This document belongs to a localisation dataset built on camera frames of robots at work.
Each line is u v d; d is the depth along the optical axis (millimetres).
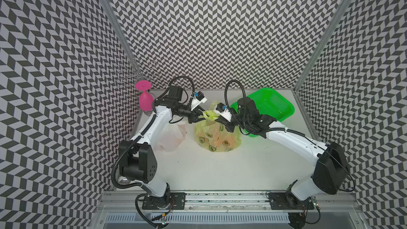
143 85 771
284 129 513
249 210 722
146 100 839
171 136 863
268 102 1114
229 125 681
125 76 983
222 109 646
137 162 438
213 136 770
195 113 701
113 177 398
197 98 693
